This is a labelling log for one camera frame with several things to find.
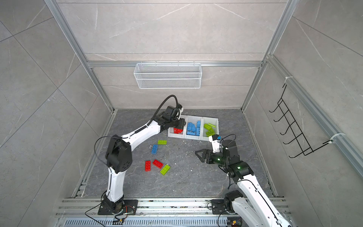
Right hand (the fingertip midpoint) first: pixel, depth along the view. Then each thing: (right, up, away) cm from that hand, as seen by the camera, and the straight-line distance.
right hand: (200, 152), depth 76 cm
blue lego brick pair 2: (+2, +9, +26) cm, 27 cm away
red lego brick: (-32, -12, +12) cm, 36 cm away
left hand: (-9, +18, +16) cm, 26 cm away
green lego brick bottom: (-21, -14, +10) cm, 27 cm away
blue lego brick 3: (-5, +12, +28) cm, 31 cm away
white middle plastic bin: (-1, +18, +34) cm, 38 cm away
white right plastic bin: (+8, +17, +28) cm, 34 cm away
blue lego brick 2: (-4, +8, +26) cm, 27 cm away
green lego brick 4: (+11, +8, +25) cm, 29 cm away
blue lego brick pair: (-29, -2, +17) cm, 34 cm away
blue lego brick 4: (-1, +12, +29) cm, 32 cm away
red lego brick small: (-25, -11, +12) cm, 30 cm away
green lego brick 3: (+9, +12, +29) cm, 33 cm away
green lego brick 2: (+12, +14, +29) cm, 34 cm away
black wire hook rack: (+43, +10, -13) cm, 46 cm away
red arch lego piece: (-14, +10, +27) cm, 32 cm away
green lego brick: (-24, +2, +23) cm, 34 cm away
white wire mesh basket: (-20, +50, +25) cm, 59 cm away
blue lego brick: (+2, +14, +29) cm, 32 cm away
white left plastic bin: (-18, +7, +25) cm, 31 cm away
